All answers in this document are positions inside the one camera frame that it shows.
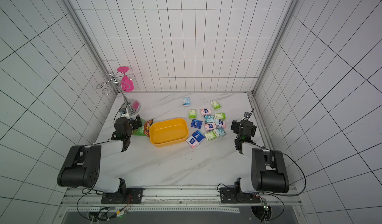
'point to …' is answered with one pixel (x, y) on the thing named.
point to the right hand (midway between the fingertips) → (238, 120)
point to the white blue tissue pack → (220, 123)
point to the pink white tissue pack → (192, 142)
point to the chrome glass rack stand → (132, 107)
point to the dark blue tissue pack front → (198, 136)
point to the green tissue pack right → (221, 115)
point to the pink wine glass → (127, 84)
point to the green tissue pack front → (210, 135)
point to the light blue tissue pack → (186, 101)
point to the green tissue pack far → (216, 105)
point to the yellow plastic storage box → (167, 132)
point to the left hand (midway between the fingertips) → (132, 118)
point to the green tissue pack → (192, 113)
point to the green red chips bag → (144, 129)
